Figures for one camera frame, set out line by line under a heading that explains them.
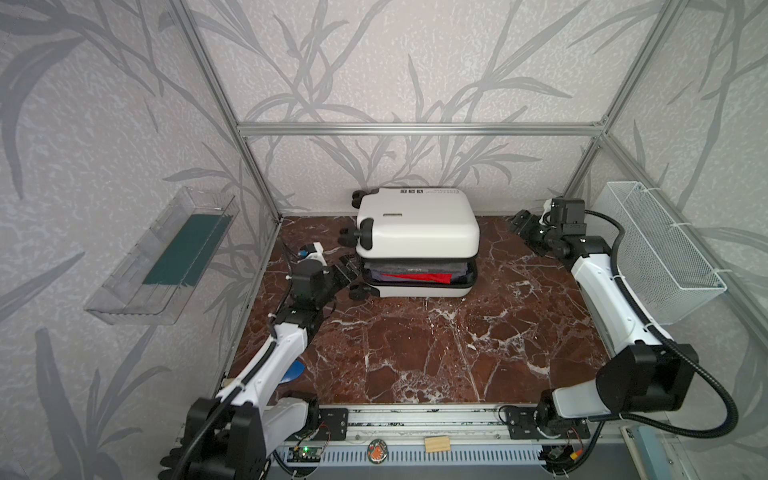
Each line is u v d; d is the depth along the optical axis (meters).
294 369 0.83
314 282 0.61
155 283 0.63
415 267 0.93
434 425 0.75
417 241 0.81
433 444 0.71
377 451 0.70
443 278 0.94
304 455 0.72
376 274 0.92
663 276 0.61
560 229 0.61
